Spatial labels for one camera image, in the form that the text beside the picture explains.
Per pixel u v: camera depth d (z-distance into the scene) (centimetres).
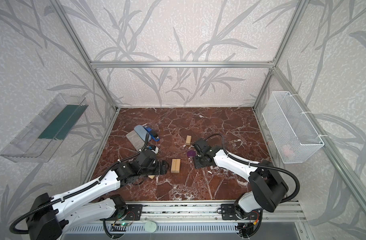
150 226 68
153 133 105
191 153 93
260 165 46
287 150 72
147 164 62
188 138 99
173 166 86
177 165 88
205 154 65
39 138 64
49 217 39
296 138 60
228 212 73
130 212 73
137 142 97
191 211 75
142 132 102
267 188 43
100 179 50
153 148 74
